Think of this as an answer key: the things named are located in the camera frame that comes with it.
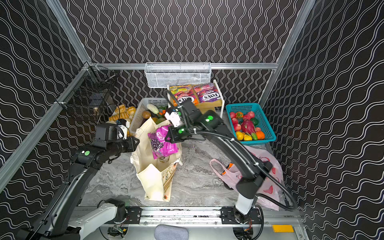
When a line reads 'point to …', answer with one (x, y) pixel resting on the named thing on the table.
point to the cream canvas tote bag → (156, 175)
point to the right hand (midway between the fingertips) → (165, 139)
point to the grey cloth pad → (166, 232)
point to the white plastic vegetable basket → (137, 116)
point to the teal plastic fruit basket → (263, 123)
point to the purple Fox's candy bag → (207, 92)
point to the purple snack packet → (159, 146)
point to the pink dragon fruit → (248, 126)
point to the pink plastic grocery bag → (230, 172)
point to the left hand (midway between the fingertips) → (140, 140)
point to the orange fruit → (261, 135)
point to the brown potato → (146, 115)
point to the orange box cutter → (228, 167)
